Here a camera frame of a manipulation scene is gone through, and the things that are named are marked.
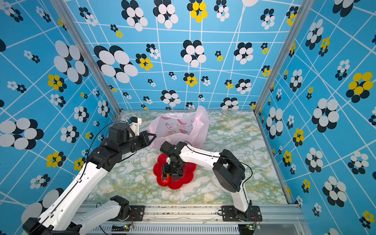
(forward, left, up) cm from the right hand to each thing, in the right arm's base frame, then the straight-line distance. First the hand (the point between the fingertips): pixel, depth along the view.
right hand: (168, 179), depth 78 cm
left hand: (+14, +3, +23) cm, 27 cm away
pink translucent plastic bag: (+15, -13, +26) cm, 33 cm away
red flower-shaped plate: (+2, -11, -1) cm, 11 cm away
